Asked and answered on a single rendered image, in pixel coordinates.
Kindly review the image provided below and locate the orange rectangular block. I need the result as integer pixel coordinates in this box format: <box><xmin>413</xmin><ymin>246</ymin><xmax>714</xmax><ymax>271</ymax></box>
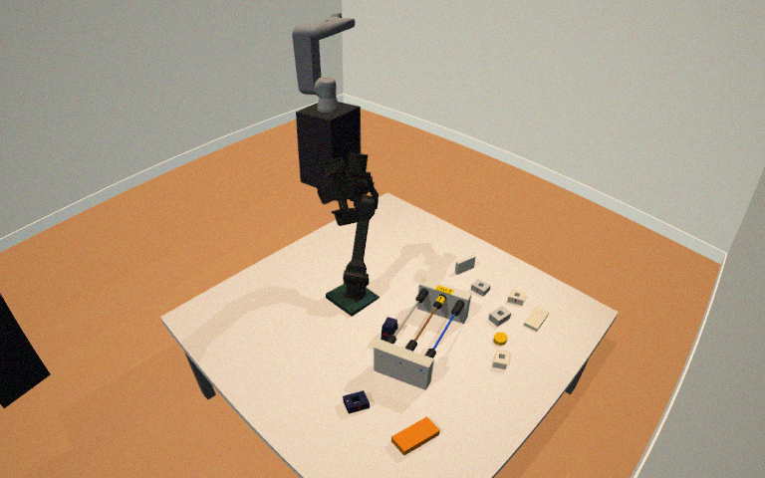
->
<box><xmin>391</xmin><ymin>417</ymin><xmax>440</xmax><ymax>455</ymax></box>

